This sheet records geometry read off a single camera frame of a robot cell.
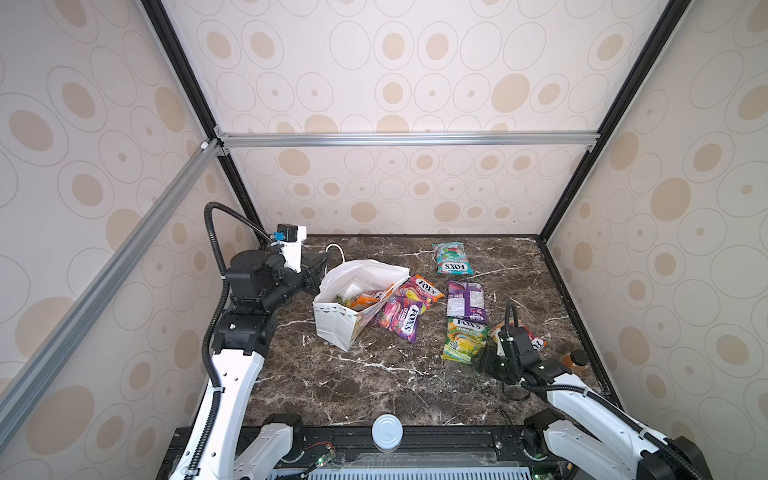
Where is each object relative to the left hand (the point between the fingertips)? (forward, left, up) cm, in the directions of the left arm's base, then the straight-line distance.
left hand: (335, 253), depth 64 cm
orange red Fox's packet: (+15, -21, -36) cm, 45 cm away
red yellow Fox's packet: (-5, -55, -34) cm, 65 cm away
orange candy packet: (+3, -5, -23) cm, 23 cm away
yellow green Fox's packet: (-4, -34, -36) cm, 49 cm away
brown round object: (-12, -62, -29) cm, 69 cm away
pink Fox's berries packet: (+3, -15, -34) cm, 37 cm away
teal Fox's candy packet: (+28, -34, -36) cm, 57 cm away
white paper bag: (+11, +1, -34) cm, 35 cm away
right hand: (-10, -38, -36) cm, 54 cm away
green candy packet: (+7, +4, -30) cm, 31 cm away
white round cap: (-29, -11, -31) cm, 44 cm away
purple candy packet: (+10, -37, -35) cm, 52 cm away
